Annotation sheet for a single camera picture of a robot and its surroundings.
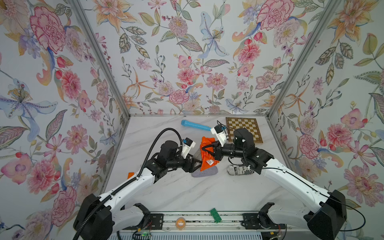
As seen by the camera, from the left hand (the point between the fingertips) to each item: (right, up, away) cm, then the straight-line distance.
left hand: (201, 162), depth 73 cm
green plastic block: (+7, -28, +4) cm, 29 cm away
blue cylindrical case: (-5, +20, +42) cm, 47 cm away
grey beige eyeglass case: (-2, +3, +1) cm, 4 cm away
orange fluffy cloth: (+3, +2, -4) cm, 5 cm away
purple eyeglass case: (+6, -8, +15) cm, 18 cm away
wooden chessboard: (+27, +21, +41) cm, 53 cm away
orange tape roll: (-10, -31, +2) cm, 33 cm away
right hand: (+1, +8, -2) cm, 9 cm away
